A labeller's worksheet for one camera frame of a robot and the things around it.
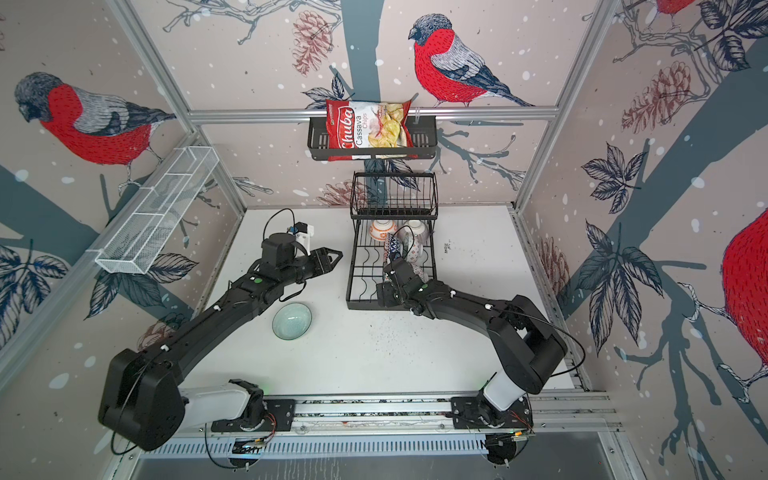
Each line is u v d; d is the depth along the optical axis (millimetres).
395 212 1175
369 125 876
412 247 947
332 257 794
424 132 934
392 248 951
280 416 731
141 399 395
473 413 729
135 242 713
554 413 749
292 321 878
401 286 682
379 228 1067
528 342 453
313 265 716
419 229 1010
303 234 743
